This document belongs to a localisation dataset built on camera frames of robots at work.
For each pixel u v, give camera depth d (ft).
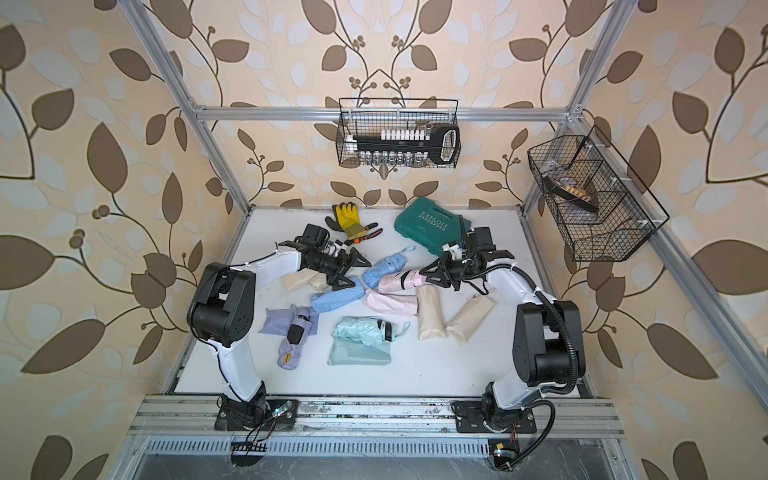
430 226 3.59
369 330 2.77
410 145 2.77
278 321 2.84
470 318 2.94
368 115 2.99
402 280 2.81
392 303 2.94
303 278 3.23
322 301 3.00
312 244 2.60
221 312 1.69
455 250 2.77
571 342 1.46
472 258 2.22
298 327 2.82
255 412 2.15
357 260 2.83
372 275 3.16
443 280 2.59
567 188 2.47
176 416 2.51
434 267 2.71
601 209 2.45
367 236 3.65
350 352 2.75
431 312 2.99
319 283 3.07
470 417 2.41
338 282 2.93
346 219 3.77
